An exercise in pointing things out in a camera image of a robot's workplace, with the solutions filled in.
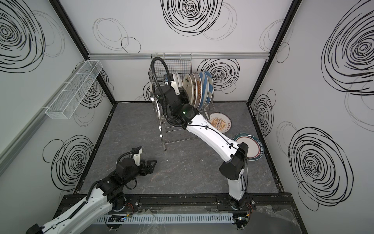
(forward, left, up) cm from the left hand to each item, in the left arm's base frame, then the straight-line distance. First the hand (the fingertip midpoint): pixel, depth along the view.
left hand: (152, 161), depth 82 cm
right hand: (+24, -16, +35) cm, 45 cm away
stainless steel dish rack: (+22, -8, -5) cm, 23 cm away
